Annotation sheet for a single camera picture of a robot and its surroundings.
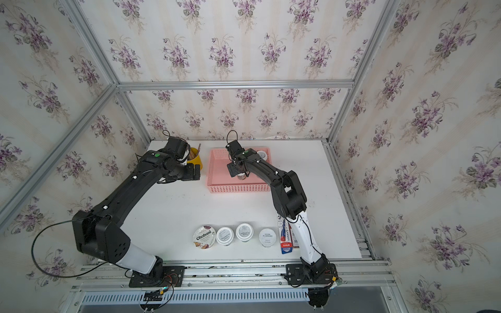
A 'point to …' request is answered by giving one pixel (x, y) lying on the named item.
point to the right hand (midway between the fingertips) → (241, 167)
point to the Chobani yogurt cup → (204, 237)
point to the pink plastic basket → (219, 179)
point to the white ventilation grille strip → (199, 296)
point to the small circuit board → (152, 295)
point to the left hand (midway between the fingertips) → (192, 175)
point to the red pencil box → (293, 238)
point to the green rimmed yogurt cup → (267, 238)
